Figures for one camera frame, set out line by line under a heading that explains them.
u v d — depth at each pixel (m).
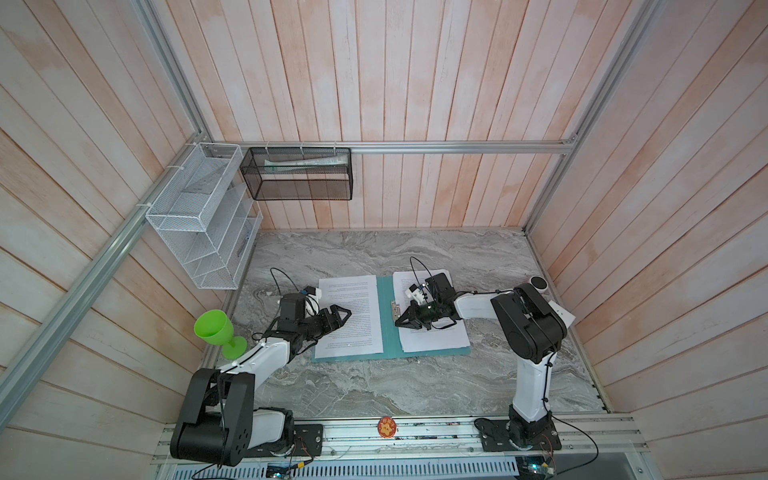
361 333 0.93
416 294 0.94
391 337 0.93
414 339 0.90
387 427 0.76
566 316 0.93
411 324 0.88
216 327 0.78
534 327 0.53
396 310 0.98
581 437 0.65
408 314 0.91
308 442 0.73
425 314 0.86
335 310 0.80
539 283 0.98
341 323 0.79
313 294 0.83
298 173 1.04
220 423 0.42
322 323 0.78
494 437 0.73
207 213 0.66
